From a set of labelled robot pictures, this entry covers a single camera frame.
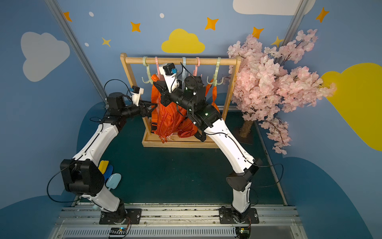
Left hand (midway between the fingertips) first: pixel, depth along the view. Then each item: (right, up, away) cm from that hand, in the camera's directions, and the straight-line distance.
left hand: (154, 101), depth 79 cm
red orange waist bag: (+16, -15, +19) cm, 29 cm away
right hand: (+8, +4, -22) cm, 24 cm away
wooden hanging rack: (+1, -21, +4) cm, 21 cm away
